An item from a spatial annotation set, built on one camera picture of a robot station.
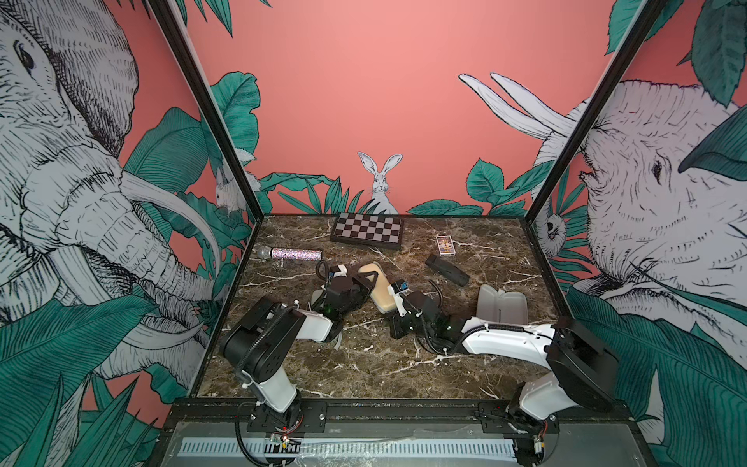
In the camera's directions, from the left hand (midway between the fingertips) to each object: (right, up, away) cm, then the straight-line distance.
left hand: (380, 272), depth 90 cm
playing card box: (+25, +8, +21) cm, 34 cm away
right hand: (0, -11, -7) cm, 13 cm away
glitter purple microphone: (-33, +5, +14) cm, 36 cm away
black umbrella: (+24, 0, +11) cm, 27 cm away
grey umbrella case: (+42, -12, +4) cm, 44 cm away
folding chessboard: (-4, +14, +25) cm, 29 cm away
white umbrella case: (0, -5, -6) cm, 8 cm away
